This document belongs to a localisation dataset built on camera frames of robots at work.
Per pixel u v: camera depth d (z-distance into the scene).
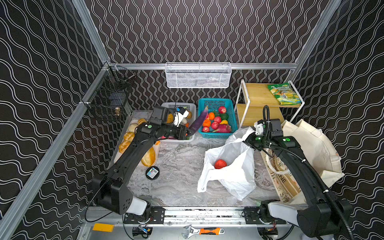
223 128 1.00
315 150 0.77
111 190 0.41
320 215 0.38
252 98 0.81
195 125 0.76
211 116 1.11
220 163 0.86
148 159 0.90
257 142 0.68
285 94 0.80
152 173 0.88
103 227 0.72
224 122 1.06
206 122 1.06
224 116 1.10
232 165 0.70
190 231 0.70
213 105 1.17
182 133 0.65
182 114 0.68
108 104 0.93
